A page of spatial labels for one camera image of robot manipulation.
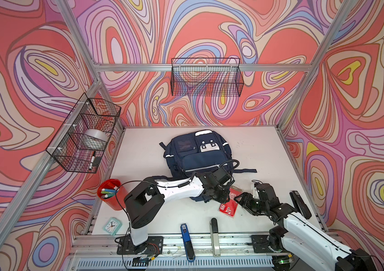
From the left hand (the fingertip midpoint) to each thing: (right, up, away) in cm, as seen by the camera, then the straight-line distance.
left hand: (229, 200), depth 80 cm
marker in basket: (-62, +20, -8) cm, 65 cm away
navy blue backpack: (-20, +22, +14) cm, 33 cm away
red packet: (+1, -5, +4) cm, 7 cm away
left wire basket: (-69, +26, -14) cm, 75 cm away
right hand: (+5, -4, +4) cm, 8 cm away
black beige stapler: (-8, -13, -7) cm, 17 cm away
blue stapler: (-20, -16, -9) cm, 27 cm away
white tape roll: (-60, +29, -9) cm, 67 cm away
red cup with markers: (-56, +4, 0) cm, 56 cm away
